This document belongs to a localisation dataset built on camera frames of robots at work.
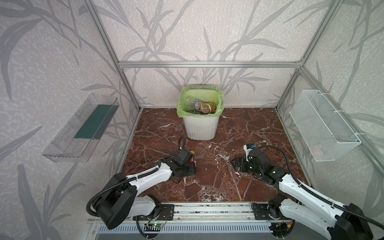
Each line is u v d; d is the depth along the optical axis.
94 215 0.42
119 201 0.41
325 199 0.45
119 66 0.94
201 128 0.87
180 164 0.67
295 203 0.60
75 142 0.64
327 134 0.63
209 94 0.94
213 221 0.72
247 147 0.76
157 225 0.70
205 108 0.83
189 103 0.91
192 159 0.72
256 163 0.64
